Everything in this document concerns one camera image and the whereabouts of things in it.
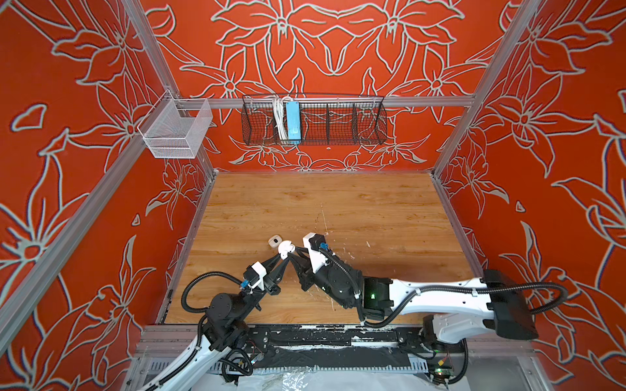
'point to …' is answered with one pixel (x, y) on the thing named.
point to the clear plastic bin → (174, 129)
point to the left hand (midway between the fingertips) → (284, 255)
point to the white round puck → (284, 248)
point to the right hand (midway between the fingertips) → (286, 254)
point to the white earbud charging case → (275, 240)
